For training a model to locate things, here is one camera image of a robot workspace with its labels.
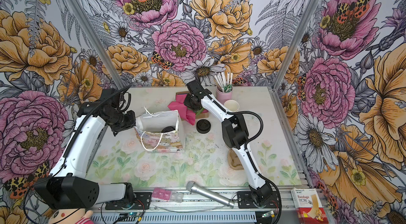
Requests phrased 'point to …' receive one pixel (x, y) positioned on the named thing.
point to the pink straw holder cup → (223, 92)
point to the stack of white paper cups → (231, 105)
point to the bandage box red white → (308, 205)
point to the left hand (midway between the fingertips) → (134, 130)
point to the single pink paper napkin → (188, 114)
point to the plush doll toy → (69, 213)
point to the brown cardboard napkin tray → (201, 115)
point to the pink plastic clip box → (158, 193)
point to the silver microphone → (191, 186)
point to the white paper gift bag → (160, 131)
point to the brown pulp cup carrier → (233, 160)
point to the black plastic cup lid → (167, 129)
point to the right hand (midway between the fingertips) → (186, 106)
